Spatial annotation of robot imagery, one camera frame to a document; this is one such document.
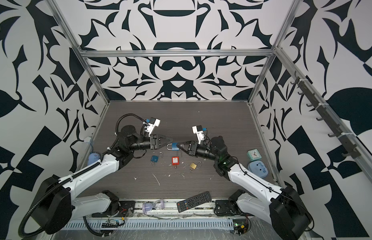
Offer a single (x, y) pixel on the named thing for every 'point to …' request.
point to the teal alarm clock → (254, 154)
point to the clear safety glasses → (158, 204)
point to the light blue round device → (258, 168)
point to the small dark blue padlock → (155, 158)
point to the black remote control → (193, 201)
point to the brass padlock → (193, 166)
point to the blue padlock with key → (174, 147)
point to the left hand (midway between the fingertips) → (173, 139)
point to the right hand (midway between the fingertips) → (178, 146)
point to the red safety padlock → (175, 161)
